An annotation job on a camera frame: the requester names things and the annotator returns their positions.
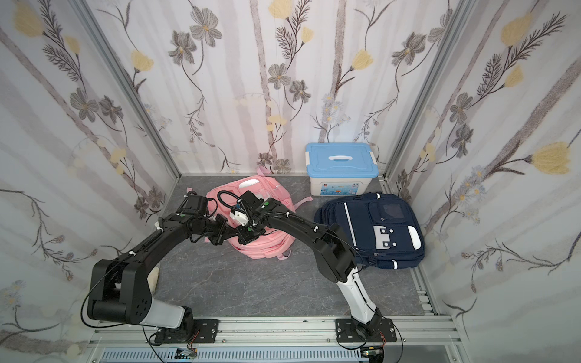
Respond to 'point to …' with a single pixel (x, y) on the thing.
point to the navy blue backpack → (383, 229)
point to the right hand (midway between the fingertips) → (241, 235)
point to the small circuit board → (184, 353)
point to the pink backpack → (271, 244)
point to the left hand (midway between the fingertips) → (242, 227)
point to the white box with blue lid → (340, 169)
